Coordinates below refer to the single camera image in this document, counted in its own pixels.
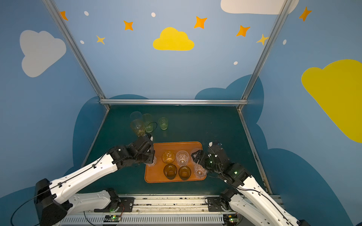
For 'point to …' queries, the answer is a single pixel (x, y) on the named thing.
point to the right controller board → (230, 220)
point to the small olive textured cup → (184, 173)
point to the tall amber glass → (138, 127)
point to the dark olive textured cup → (170, 171)
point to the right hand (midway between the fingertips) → (197, 156)
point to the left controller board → (112, 218)
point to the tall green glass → (147, 122)
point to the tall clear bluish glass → (135, 116)
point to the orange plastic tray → (174, 163)
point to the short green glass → (163, 123)
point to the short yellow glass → (168, 157)
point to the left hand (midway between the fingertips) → (155, 155)
